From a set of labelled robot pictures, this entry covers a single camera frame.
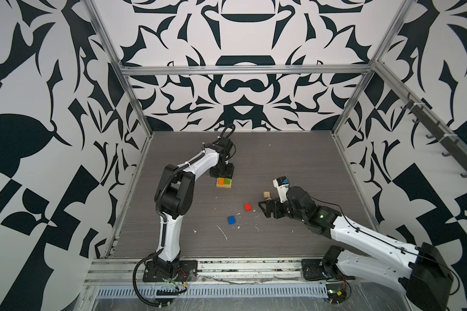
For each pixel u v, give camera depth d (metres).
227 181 0.98
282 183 0.71
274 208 0.70
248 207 0.91
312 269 0.74
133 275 0.69
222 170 0.85
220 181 0.96
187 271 0.74
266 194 0.94
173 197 0.53
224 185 0.96
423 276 0.40
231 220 0.87
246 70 0.91
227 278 0.74
